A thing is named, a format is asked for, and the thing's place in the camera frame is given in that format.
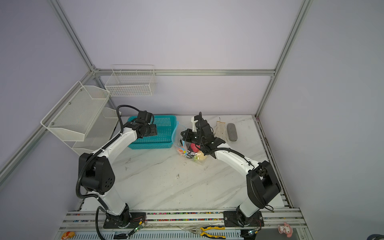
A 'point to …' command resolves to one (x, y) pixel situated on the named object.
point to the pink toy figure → (285, 228)
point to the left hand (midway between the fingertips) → (149, 131)
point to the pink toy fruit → (194, 147)
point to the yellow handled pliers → (199, 231)
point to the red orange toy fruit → (181, 150)
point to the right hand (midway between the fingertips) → (179, 133)
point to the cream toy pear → (202, 157)
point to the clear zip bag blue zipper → (187, 149)
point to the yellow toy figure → (67, 235)
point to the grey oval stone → (232, 134)
